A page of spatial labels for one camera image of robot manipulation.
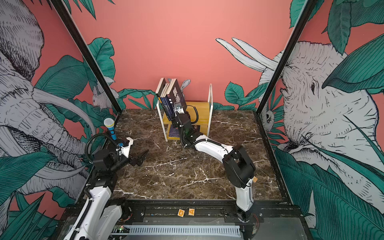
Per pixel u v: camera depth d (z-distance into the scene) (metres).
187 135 0.66
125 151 0.67
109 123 0.80
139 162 0.71
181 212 0.74
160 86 0.76
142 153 0.71
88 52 0.87
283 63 0.90
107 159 0.60
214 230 0.70
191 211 0.75
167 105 0.78
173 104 0.76
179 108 0.70
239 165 0.50
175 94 0.80
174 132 0.98
